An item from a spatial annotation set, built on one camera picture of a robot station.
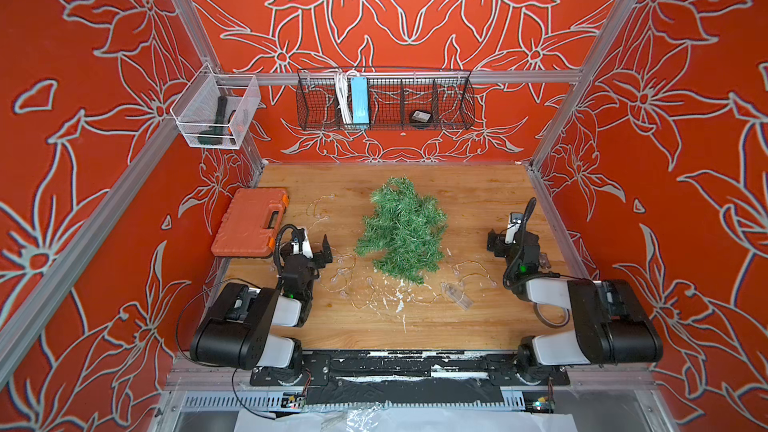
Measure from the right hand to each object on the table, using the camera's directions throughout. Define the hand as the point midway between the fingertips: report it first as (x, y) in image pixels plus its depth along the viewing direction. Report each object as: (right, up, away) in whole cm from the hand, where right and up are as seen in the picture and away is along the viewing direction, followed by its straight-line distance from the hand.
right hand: (504, 228), depth 92 cm
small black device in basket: (-26, +36, +4) cm, 45 cm away
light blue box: (-45, +39, -2) cm, 60 cm away
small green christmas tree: (-34, +2, -25) cm, 42 cm away
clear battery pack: (-17, -19, -7) cm, 26 cm away
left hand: (-61, -2, -2) cm, 61 cm away
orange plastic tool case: (-82, +1, +6) cm, 83 cm away
